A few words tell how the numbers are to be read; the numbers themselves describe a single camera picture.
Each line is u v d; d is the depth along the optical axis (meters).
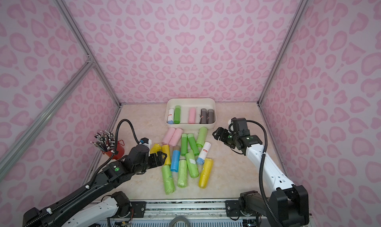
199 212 0.73
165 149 0.92
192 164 0.84
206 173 0.82
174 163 0.86
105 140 0.80
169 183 0.79
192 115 1.08
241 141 0.58
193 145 0.94
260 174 0.44
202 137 0.98
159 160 0.69
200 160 0.87
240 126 0.62
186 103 1.14
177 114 1.10
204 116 1.09
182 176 0.81
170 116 1.07
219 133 0.73
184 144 0.95
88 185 0.47
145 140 0.70
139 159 0.58
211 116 1.09
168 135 1.00
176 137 0.98
